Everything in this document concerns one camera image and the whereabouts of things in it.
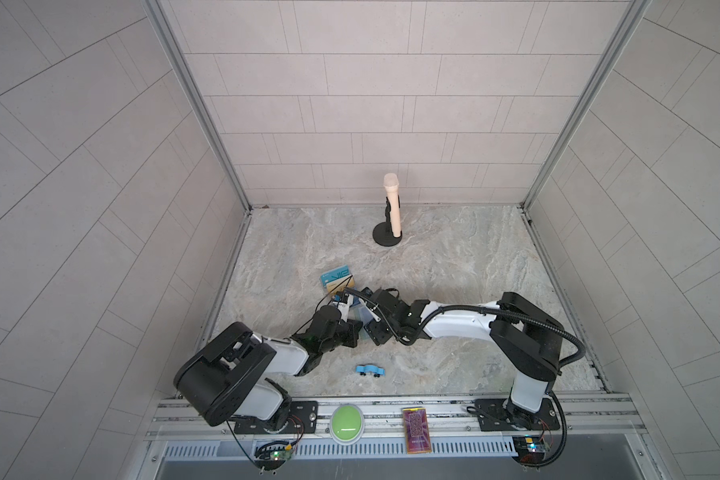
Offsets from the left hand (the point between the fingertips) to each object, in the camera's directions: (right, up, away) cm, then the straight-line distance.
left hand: (369, 323), depth 88 cm
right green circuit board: (+37, -23, -20) cm, 48 cm away
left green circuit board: (-21, -22, -22) cm, 37 cm away
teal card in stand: (-11, +14, +3) cm, 18 cm away
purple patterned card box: (+11, -18, -20) cm, 29 cm away
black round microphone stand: (+5, +27, +19) cm, 33 cm away
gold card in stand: (-12, +11, +5) cm, 16 cm away
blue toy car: (0, -8, -11) cm, 14 cm away
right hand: (+1, -1, 0) cm, 2 cm away
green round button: (-5, -18, -18) cm, 26 cm away
